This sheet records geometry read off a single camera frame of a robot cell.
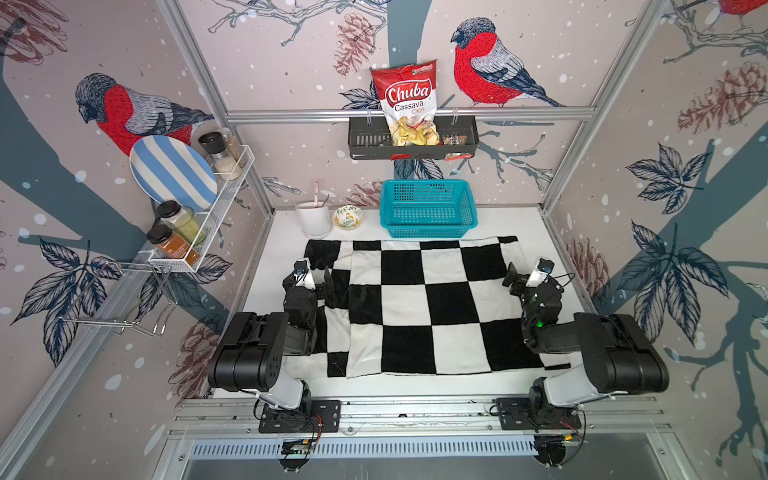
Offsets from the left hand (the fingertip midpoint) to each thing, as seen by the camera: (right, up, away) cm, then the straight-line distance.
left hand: (316, 262), depth 90 cm
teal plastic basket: (+38, +19, +32) cm, 53 cm away
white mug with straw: (-5, +15, +15) cm, 22 cm away
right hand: (+65, 0, 0) cm, 65 cm away
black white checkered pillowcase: (+27, -15, +3) cm, 31 cm away
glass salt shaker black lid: (-24, +28, -7) cm, 37 cm away
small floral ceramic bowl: (+5, +15, +27) cm, 32 cm away
